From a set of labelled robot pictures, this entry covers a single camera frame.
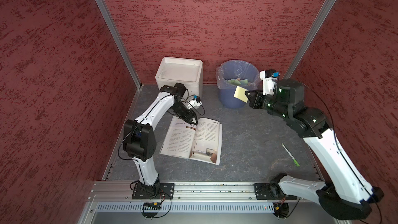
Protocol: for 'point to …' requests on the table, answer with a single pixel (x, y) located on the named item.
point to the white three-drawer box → (170, 71)
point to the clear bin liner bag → (231, 73)
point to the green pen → (296, 162)
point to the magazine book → (202, 142)
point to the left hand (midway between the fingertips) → (191, 123)
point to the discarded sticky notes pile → (238, 81)
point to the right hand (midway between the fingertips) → (244, 96)
